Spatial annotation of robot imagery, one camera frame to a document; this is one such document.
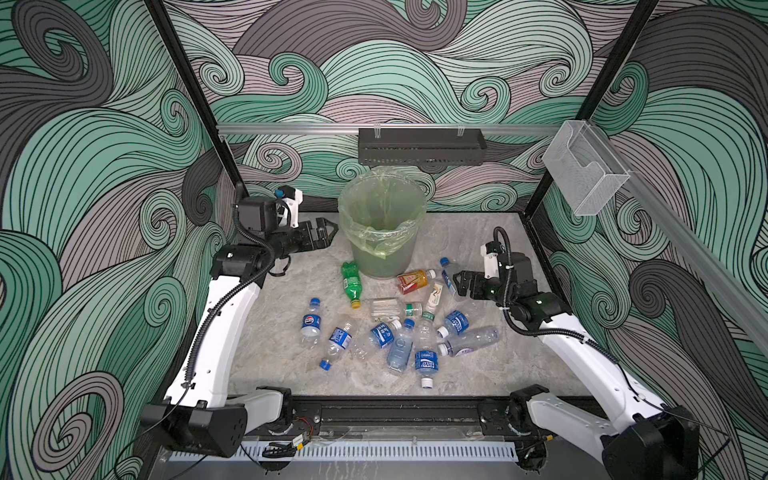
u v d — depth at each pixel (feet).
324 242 2.00
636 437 1.20
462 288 2.35
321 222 2.02
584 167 2.57
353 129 3.09
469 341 2.83
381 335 2.67
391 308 3.10
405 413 2.49
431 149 3.10
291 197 2.00
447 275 3.21
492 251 2.29
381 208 3.33
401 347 2.66
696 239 1.97
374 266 3.20
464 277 2.34
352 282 3.10
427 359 2.55
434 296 2.95
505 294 1.93
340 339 2.67
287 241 1.89
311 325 2.80
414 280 3.09
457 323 2.76
